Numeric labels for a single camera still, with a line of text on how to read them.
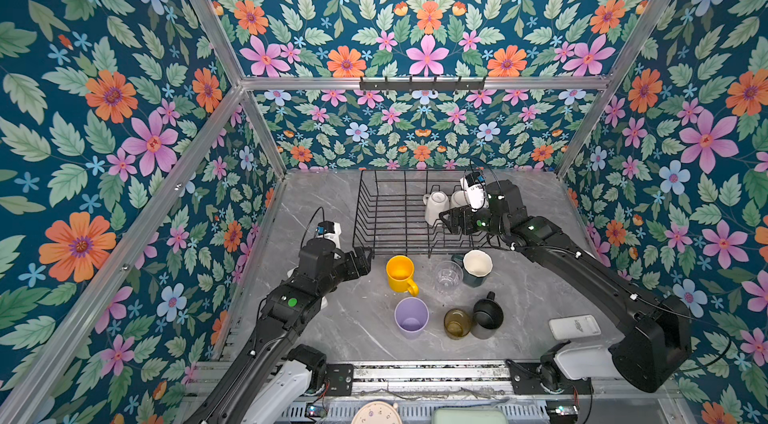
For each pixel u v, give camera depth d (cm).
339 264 62
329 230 66
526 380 73
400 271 91
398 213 105
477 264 88
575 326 81
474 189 70
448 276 88
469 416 66
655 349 40
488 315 82
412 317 82
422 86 93
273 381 57
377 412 68
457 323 82
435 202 93
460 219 69
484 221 66
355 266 65
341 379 74
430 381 75
